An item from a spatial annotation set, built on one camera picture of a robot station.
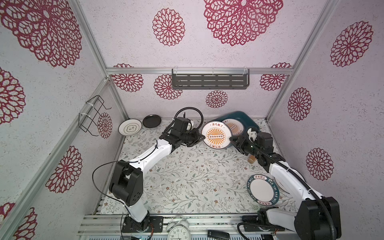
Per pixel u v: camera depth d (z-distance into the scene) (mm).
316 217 403
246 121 1156
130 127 1165
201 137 812
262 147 626
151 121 1173
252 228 731
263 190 839
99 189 461
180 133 651
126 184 450
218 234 699
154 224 735
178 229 689
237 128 1121
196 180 897
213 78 940
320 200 406
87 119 747
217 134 834
